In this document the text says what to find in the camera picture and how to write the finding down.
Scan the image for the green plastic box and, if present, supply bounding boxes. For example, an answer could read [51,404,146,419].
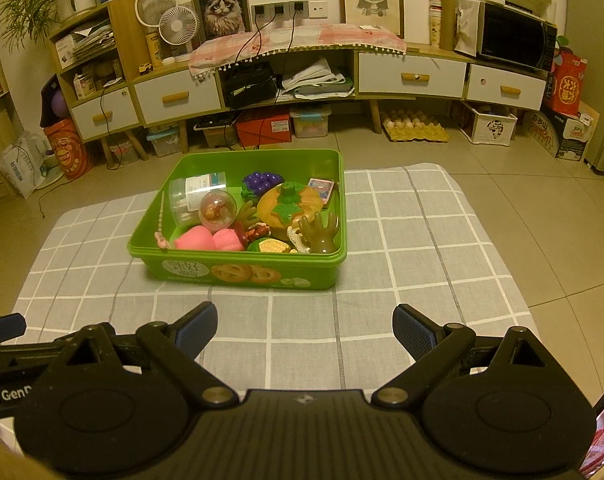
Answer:
[128,148,349,291]

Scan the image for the stack of paper cups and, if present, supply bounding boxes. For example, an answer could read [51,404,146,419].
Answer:
[428,0,455,48]

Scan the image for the small white drawer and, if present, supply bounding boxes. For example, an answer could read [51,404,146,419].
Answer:
[467,64,547,111]
[71,87,140,141]

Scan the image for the purple toy grapes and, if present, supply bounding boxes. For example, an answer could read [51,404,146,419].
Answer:
[241,171,284,198]

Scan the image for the brown paper roll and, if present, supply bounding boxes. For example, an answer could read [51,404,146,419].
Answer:
[441,0,457,51]

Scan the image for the white plastic bag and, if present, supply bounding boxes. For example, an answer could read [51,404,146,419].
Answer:
[0,132,50,198]

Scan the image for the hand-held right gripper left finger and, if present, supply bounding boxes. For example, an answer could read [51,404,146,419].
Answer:
[57,301,240,406]

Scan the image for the pile of papers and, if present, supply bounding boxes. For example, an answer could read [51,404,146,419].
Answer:
[281,57,355,98]

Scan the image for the white spiky toy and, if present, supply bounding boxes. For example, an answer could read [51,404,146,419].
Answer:
[286,225,310,254]

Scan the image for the red gift box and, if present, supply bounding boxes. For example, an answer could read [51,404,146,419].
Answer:
[549,50,588,118]

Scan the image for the wooden cabinet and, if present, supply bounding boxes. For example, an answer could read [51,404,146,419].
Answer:
[47,0,550,168]

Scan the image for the toy corn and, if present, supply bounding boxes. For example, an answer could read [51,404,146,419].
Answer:
[247,237,291,256]

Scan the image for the dark red toy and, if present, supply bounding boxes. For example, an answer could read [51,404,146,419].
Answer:
[234,221,273,247]

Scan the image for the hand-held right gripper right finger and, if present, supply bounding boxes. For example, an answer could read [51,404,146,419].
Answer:
[369,304,545,407]

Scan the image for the black box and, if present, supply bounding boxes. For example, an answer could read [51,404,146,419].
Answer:
[222,62,278,108]

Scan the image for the yellow bottle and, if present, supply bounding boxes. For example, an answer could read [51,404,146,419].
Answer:
[146,32,164,67]

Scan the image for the stack of documents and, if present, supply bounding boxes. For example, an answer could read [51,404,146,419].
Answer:
[54,20,115,63]

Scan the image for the grey checked cloth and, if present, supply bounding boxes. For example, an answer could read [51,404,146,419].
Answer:
[0,162,533,441]

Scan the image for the yellow egg tray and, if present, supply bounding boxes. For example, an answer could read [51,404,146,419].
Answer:
[382,110,450,142]

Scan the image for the black microwave oven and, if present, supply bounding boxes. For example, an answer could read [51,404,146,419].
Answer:
[477,1,558,72]

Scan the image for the framed cat picture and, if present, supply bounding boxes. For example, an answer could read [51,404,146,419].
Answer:
[191,0,253,41]

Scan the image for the pink bead bracelet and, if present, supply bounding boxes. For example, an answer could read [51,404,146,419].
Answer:
[153,192,172,251]

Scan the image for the pink capsule toy ball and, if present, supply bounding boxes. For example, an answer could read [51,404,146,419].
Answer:
[198,191,238,233]

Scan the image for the brown hand-shaped toy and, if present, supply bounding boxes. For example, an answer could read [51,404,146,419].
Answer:
[298,211,341,256]

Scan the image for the pink patterned cloth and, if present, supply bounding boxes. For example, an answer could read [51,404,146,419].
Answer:
[188,24,408,78]

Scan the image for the printed cardboard box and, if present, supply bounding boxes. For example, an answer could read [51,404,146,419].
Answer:
[522,102,600,161]

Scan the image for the white crate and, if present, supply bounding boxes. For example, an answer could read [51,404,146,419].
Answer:
[459,102,518,147]

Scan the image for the pink pig toy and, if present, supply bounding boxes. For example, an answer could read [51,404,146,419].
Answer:
[173,226,245,252]

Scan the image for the small card box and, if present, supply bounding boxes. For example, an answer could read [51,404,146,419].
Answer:
[306,177,339,209]

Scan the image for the wide white drawer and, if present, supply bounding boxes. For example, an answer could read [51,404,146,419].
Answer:
[133,67,222,126]
[357,52,467,98]

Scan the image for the large white fan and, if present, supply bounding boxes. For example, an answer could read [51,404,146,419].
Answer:
[135,0,178,28]

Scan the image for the small white fan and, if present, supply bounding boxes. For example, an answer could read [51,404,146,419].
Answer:
[159,6,199,56]

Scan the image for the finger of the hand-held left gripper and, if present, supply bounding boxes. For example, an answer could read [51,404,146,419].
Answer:
[0,312,27,346]

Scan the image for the orange printed bucket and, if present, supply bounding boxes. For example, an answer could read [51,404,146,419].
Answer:
[43,119,92,181]

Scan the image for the clear cotton swab jar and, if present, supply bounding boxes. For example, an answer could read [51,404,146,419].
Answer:
[168,172,228,225]

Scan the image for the toy pumpkin with green leaf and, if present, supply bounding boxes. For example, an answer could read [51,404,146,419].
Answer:
[256,182,324,241]

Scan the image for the wall power outlets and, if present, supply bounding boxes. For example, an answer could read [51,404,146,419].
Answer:
[252,1,305,23]

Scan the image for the clear container with blue lid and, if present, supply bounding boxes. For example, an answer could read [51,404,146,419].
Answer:
[147,127,182,157]
[289,107,331,138]

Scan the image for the white printed cloth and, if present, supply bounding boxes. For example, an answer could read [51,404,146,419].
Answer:
[454,0,483,56]

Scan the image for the olive jelly octopus toy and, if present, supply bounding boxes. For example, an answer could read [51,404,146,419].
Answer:
[234,200,259,233]

